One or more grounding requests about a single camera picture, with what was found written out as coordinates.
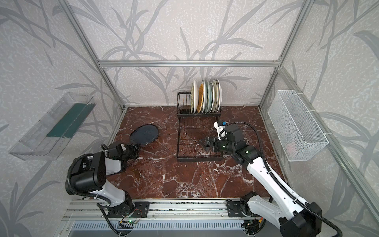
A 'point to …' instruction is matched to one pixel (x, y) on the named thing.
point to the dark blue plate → (144, 134)
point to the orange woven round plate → (200, 98)
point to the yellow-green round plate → (192, 98)
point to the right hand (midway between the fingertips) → (206, 140)
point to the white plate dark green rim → (196, 98)
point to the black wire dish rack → (191, 128)
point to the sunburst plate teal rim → (216, 106)
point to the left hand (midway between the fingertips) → (140, 141)
